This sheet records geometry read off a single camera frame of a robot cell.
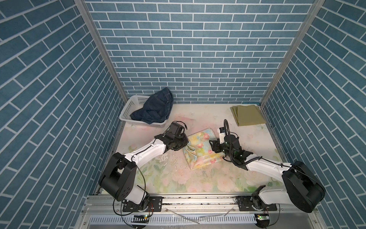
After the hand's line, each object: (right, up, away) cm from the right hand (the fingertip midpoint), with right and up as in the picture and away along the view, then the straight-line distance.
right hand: (211, 139), depth 88 cm
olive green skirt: (+34, +14, +28) cm, 46 cm away
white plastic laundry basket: (-59, +26, +26) cm, 69 cm away
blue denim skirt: (-41, +21, +26) cm, 53 cm away
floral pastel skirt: (-8, -10, +5) cm, 13 cm away
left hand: (-14, -1, -1) cm, 14 cm away
